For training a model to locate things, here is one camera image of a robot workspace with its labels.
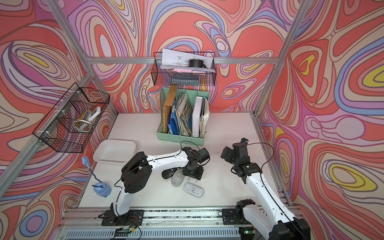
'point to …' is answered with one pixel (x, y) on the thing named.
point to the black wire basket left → (69, 123)
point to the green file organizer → (204, 119)
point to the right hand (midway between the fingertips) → (231, 156)
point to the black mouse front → (166, 173)
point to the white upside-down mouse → (193, 189)
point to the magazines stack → (185, 109)
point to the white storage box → (112, 155)
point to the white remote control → (96, 111)
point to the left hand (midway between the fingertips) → (198, 177)
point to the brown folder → (169, 101)
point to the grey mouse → (177, 178)
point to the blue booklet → (173, 123)
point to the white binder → (197, 112)
